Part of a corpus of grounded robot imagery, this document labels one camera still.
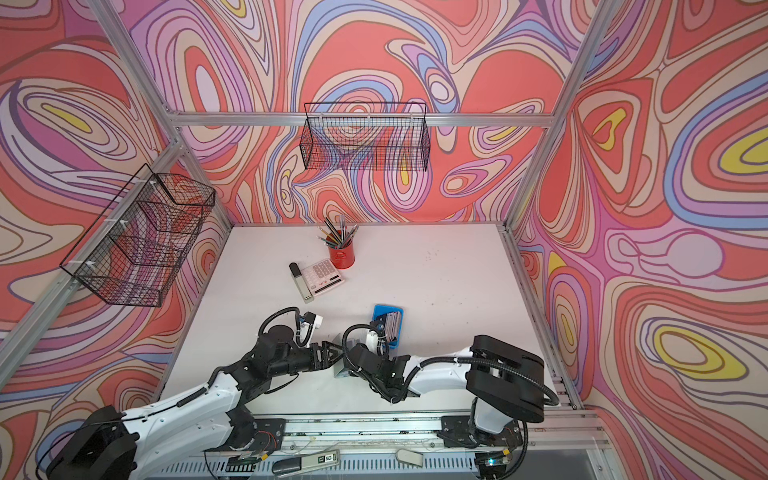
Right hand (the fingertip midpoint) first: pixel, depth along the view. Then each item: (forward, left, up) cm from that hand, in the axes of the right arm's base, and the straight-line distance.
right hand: (358, 362), depth 84 cm
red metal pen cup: (+35, +6, +4) cm, 36 cm away
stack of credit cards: (+10, -10, +3) cm, 14 cm away
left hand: (-1, +2, +8) cm, 9 cm away
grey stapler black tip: (+26, +20, +3) cm, 33 cm away
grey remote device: (-24, +15, +5) cm, 29 cm away
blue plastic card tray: (+15, -6, +2) cm, 16 cm away
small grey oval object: (-23, -13, +1) cm, 27 cm away
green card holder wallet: (-4, +5, +5) cm, 7 cm away
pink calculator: (+29, +13, +2) cm, 32 cm away
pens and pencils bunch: (+41, +8, +8) cm, 42 cm away
